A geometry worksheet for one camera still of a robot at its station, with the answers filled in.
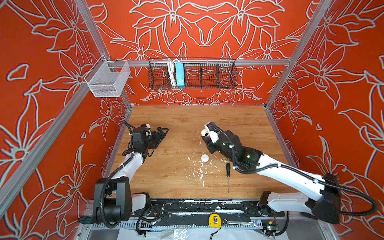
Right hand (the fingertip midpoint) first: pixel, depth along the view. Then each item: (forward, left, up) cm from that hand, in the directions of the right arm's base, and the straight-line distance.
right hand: (203, 133), depth 72 cm
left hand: (+8, +22, -10) cm, 25 cm away
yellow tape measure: (-34, -4, -23) cm, 41 cm away
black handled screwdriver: (-12, -14, -25) cm, 31 cm away
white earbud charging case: (-2, -2, -24) cm, 24 cm away
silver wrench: (-34, -10, -25) cm, 44 cm away
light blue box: (+38, +12, +9) cm, 41 cm away
